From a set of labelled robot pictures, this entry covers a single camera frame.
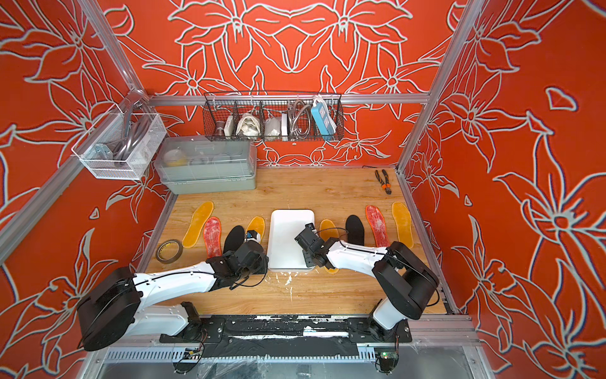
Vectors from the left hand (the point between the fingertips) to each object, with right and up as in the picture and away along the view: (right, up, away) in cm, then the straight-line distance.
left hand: (270, 258), depth 85 cm
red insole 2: (+44, +10, +12) cm, 47 cm away
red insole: (-25, +6, +9) cm, 27 cm away
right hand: (+15, 0, +4) cm, 15 cm away
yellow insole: (-7, +11, +13) cm, 18 cm away
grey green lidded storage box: (-35, +37, +15) cm, 53 cm away
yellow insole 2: (+22, +12, -3) cm, 25 cm away
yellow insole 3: (-32, +15, +15) cm, 39 cm away
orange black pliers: (+53, +27, +25) cm, 65 cm away
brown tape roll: (-37, -1, +3) cm, 38 cm away
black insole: (-16, +5, +9) cm, 19 cm away
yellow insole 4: (+55, +11, +12) cm, 58 cm away
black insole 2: (+34, +8, +12) cm, 38 cm away
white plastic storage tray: (+5, +1, +4) cm, 7 cm away
